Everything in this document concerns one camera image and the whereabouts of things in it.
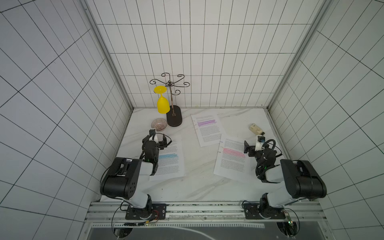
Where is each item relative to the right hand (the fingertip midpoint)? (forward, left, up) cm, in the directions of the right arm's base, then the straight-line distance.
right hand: (254, 139), depth 91 cm
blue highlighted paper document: (-15, +52, -7) cm, 55 cm away
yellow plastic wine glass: (+11, +58, +17) cm, 61 cm away
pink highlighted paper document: (-12, +14, -8) cm, 20 cm away
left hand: (-2, +63, 0) cm, 63 cm away
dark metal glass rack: (+22, +55, -6) cm, 60 cm away
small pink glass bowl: (+12, +65, -5) cm, 66 cm away
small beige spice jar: (+12, -5, -6) cm, 14 cm away
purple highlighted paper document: (+12, +29, -8) cm, 32 cm away
